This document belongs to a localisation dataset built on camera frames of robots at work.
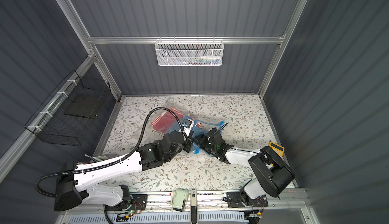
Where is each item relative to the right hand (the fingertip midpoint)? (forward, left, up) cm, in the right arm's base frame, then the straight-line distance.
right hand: (196, 141), depth 87 cm
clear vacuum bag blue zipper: (+8, +30, -8) cm, 33 cm away
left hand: (-6, 0, +17) cm, 18 cm away
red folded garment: (+16, +19, -4) cm, 25 cm away
